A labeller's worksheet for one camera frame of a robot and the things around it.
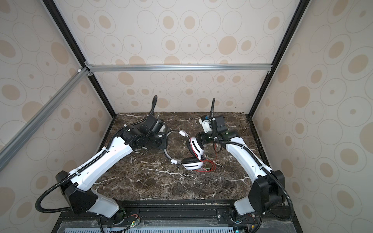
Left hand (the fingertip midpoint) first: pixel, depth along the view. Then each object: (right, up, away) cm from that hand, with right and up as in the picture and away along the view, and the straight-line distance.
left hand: (170, 142), depth 72 cm
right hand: (+15, +3, +10) cm, 18 cm away
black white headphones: (+12, -3, -8) cm, 15 cm away
